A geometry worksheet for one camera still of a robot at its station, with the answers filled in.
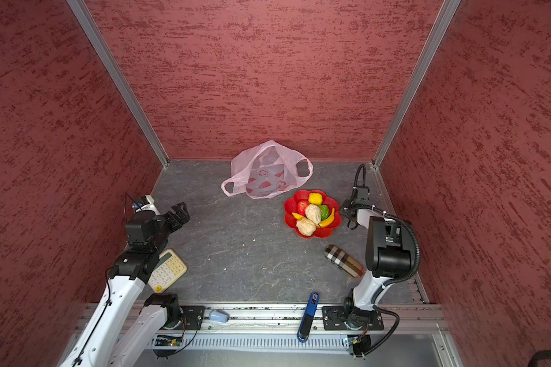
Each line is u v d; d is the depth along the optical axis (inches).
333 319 29.1
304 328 29.3
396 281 19.8
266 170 45.5
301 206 38.0
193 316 28.8
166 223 24.4
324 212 37.3
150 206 26.2
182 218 27.4
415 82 35.1
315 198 39.2
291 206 39.5
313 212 35.3
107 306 17.9
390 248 19.2
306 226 35.2
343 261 32.9
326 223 37.1
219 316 29.3
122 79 34.7
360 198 31.0
